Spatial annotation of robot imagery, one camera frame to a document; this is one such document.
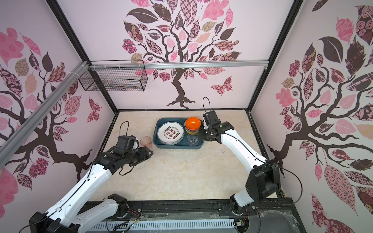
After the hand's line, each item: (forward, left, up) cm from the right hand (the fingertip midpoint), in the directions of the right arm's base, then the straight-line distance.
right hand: (199, 133), depth 83 cm
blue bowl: (+10, +4, -11) cm, 15 cm away
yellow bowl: (+9, +3, -12) cm, 15 cm away
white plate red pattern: (+12, +20, -16) cm, 28 cm away
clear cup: (+7, +4, -17) cm, 19 cm away
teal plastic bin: (+4, +11, -19) cm, 23 cm away
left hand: (-13, +28, -3) cm, 31 cm away
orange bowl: (+16, +4, -10) cm, 19 cm away
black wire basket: (+41, +69, +11) cm, 81 cm away
